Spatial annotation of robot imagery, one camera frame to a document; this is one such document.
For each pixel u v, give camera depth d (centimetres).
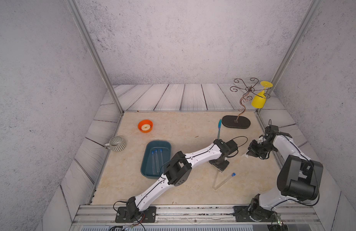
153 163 91
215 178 85
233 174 86
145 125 108
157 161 91
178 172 58
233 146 74
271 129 74
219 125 111
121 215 73
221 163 79
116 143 99
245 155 87
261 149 75
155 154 94
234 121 111
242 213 72
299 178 45
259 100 97
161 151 96
